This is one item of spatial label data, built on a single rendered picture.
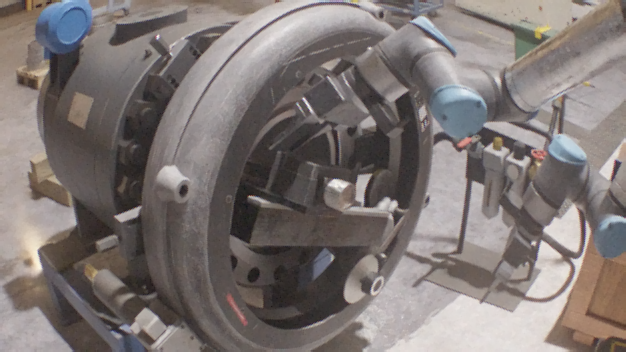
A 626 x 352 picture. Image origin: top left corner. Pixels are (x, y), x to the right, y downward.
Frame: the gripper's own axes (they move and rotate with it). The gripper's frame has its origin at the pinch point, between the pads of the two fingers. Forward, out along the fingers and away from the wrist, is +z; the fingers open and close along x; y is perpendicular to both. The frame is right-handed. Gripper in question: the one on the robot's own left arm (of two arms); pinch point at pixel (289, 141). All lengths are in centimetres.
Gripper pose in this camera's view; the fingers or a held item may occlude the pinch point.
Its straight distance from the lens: 108.4
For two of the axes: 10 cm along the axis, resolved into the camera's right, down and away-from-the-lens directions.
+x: -4.5, -0.3, -8.9
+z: -7.5, 5.5, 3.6
